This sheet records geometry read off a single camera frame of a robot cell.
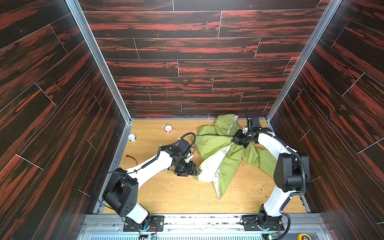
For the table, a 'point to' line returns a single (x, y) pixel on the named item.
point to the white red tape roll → (168, 128)
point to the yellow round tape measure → (303, 236)
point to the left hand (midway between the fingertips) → (194, 174)
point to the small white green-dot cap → (132, 137)
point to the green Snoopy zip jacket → (219, 152)
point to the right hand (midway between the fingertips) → (233, 138)
